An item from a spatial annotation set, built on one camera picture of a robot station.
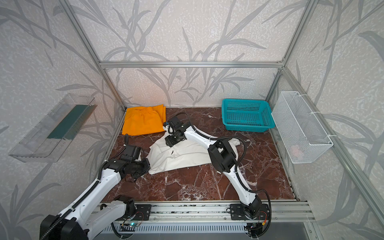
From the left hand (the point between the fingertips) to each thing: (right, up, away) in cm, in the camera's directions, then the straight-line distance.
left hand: (153, 162), depth 83 cm
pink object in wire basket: (+74, +8, -10) cm, 75 cm away
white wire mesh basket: (+69, +16, -22) cm, 75 cm away
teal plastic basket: (+63, +28, +33) cm, 76 cm away
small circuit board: (-7, -26, -12) cm, 30 cm away
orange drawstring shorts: (-16, +24, +25) cm, 38 cm away
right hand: (+7, +13, +13) cm, 20 cm away
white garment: (+3, +1, +7) cm, 8 cm away
